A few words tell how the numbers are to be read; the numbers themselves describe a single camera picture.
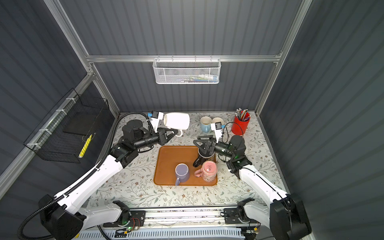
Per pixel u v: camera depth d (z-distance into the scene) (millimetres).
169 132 670
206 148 630
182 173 803
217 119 1039
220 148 650
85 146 691
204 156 839
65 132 722
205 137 722
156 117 618
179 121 663
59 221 365
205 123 1029
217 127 653
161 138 601
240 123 972
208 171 774
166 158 932
